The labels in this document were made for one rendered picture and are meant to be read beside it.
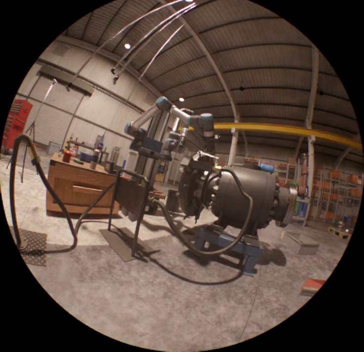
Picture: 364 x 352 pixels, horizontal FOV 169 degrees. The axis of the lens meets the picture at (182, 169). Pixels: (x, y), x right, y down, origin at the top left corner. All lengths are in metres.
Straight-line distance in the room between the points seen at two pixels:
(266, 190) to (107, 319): 1.25
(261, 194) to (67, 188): 1.62
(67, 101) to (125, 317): 9.55
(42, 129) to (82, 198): 8.34
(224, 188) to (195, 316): 0.95
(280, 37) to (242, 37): 2.08
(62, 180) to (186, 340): 1.28
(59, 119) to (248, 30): 11.58
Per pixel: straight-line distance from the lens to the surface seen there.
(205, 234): 1.06
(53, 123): 9.26
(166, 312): 0.69
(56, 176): 1.18
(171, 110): 1.45
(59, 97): 9.67
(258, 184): 1.10
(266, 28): 8.06
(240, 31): 8.09
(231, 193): 1.08
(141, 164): 1.99
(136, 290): 0.74
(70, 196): 1.25
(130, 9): 9.28
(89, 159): 1.94
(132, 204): 0.85
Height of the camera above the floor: 0.60
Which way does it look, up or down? 5 degrees up
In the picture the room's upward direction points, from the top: 15 degrees clockwise
